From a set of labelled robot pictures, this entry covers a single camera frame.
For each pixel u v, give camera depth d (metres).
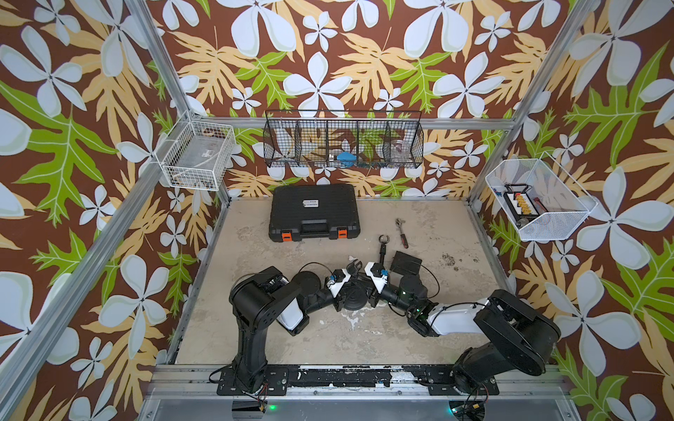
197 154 0.85
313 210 1.08
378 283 0.72
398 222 1.11
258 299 0.51
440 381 0.73
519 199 0.84
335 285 0.77
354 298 0.90
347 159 0.94
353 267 0.75
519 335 0.44
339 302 0.78
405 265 0.97
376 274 0.69
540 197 0.82
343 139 0.96
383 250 1.01
